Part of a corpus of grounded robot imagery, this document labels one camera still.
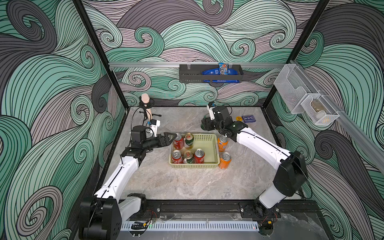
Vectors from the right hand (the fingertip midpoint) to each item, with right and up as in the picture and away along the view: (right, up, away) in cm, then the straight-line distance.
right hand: (209, 119), depth 84 cm
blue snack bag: (+6, +30, +8) cm, 31 cm away
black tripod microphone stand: (-39, +7, +6) cm, 40 cm away
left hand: (-21, -9, -6) cm, 24 cm away
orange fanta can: (+8, -14, +4) cm, 17 cm away
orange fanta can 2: (+8, -23, -4) cm, 25 cm away
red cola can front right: (-6, -21, -3) cm, 22 cm away
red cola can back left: (-18, -14, +4) cm, 23 cm away
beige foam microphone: (-38, +12, +3) cm, 40 cm away
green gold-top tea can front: (-12, -20, -3) cm, 24 cm away
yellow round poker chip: (+27, 0, +29) cm, 40 cm away
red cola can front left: (-19, -22, -3) cm, 29 cm away
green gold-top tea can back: (-11, -12, +5) cm, 18 cm away
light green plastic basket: (+2, -16, +13) cm, 21 cm away
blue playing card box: (+34, 0, +26) cm, 43 cm away
